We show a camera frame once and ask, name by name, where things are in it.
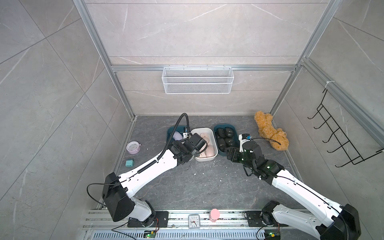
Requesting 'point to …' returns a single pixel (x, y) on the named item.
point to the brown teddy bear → (267, 130)
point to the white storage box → (210, 130)
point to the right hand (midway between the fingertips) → (231, 150)
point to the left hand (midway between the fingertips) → (194, 146)
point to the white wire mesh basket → (197, 80)
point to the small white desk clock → (194, 221)
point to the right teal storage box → (217, 126)
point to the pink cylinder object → (214, 215)
